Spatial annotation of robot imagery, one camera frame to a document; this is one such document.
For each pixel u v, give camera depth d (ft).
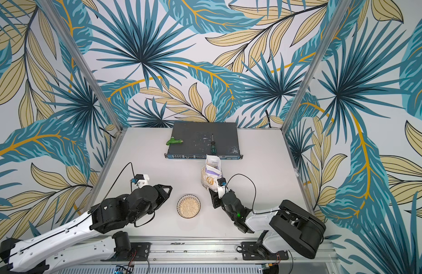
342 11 2.26
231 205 2.10
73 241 1.44
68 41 2.51
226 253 2.45
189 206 2.66
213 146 3.38
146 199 1.59
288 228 1.44
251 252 2.35
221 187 2.40
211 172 2.40
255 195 2.30
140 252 2.40
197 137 3.61
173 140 3.50
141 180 2.06
